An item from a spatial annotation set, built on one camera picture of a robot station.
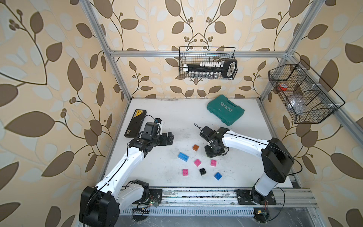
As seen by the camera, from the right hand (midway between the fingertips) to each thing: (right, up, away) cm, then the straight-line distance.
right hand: (211, 155), depth 86 cm
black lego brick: (-5, -8, -4) cm, 11 cm away
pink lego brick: (-8, -4, -1) cm, 9 cm away
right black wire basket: (+49, +33, -13) cm, 60 cm away
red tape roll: (+41, +41, -5) cm, 58 cm away
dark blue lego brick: (+3, -11, -5) cm, 12 cm away
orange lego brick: (-9, +3, +6) cm, 11 cm away
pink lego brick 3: (-16, -9, -3) cm, 19 cm away
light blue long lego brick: (-17, -2, +1) cm, 17 cm away
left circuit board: (-39, -26, -12) cm, 48 cm away
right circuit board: (+23, -26, -15) cm, 38 cm away
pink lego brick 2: (+1, -4, -1) cm, 5 cm away
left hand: (-28, +13, -4) cm, 31 cm away
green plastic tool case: (+15, +28, +22) cm, 38 cm away
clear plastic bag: (+41, +30, -16) cm, 53 cm away
